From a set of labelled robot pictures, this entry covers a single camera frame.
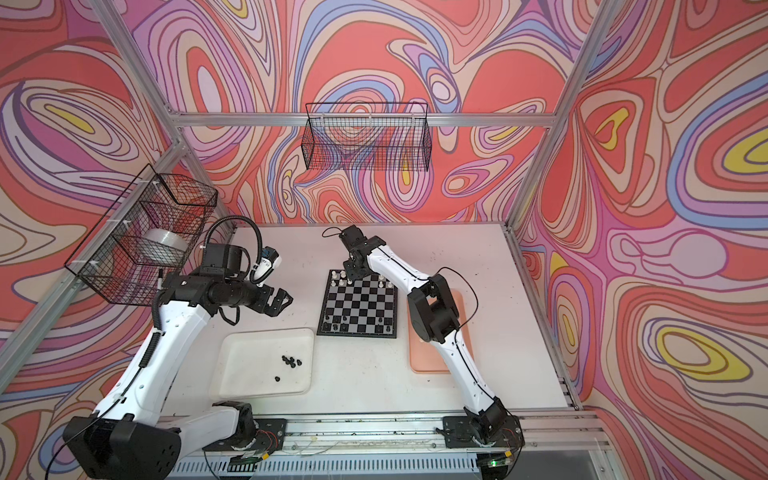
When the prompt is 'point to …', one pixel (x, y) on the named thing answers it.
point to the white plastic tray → (264, 363)
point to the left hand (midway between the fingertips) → (278, 290)
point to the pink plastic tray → (423, 356)
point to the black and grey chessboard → (362, 308)
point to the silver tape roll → (164, 244)
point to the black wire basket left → (110, 259)
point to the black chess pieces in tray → (292, 364)
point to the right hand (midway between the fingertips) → (361, 276)
